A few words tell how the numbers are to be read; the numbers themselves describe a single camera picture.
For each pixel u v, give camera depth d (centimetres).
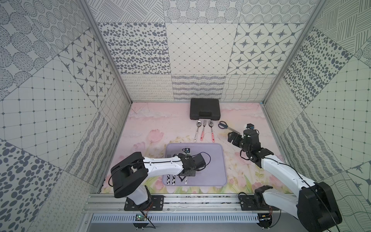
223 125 107
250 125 77
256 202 66
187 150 78
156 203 74
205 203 76
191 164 65
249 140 65
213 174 84
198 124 107
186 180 80
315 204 40
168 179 81
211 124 107
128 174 46
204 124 107
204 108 112
